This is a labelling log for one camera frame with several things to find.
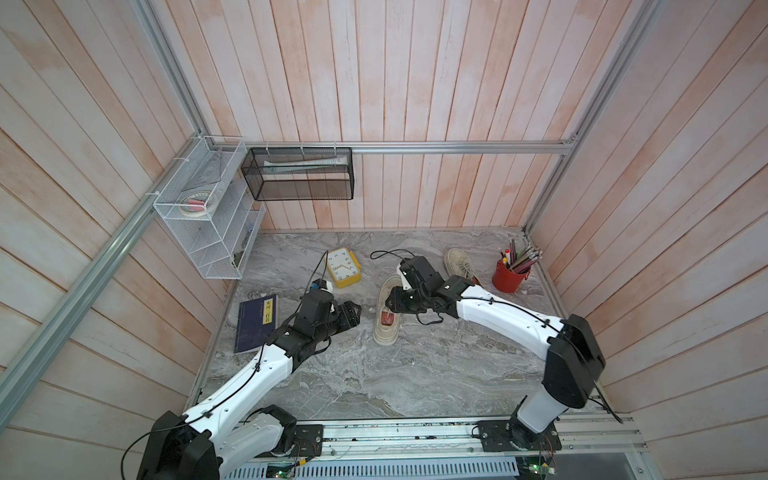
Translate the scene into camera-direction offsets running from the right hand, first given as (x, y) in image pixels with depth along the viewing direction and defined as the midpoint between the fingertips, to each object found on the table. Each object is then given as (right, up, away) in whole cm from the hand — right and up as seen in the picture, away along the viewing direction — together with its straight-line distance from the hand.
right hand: (388, 302), depth 84 cm
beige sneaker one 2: (+26, +11, +20) cm, 34 cm away
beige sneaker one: (0, -10, +3) cm, 11 cm away
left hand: (-10, -4, -2) cm, 11 cm away
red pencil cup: (+41, +5, +15) cm, 43 cm away
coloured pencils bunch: (+43, +12, +11) cm, 46 cm away
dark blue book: (-42, -8, +10) cm, 44 cm away
